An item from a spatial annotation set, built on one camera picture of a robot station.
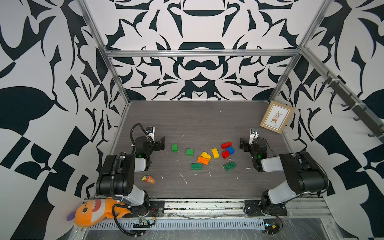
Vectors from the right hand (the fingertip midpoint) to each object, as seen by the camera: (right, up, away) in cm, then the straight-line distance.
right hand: (249, 136), depth 95 cm
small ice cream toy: (-59, -21, -14) cm, 65 cm away
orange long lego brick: (-30, -13, -6) cm, 33 cm away
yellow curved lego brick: (-28, -11, -4) cm, 30 cm away
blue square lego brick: (-12, -9, -2) cm, 15 cm away
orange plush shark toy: (-79, -29, -30) cm, 90 cm away
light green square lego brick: (-47, -7, -3) cm, 47 cm away
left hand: (-60, +1, -1) cm, 60 cm away
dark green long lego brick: (-34, -16, -9) cm, 38 cm away
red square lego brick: (-16, -11, -4) cm, 20 cm away
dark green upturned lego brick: (-14, -16, -8) cm, 23 cm away
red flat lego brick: (-16, -6, -1) cm, 17 cm away
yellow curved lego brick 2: (-22, -10, -4) cm, 24 cm away
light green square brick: (-38, -10, -4) cm, 39 cm away
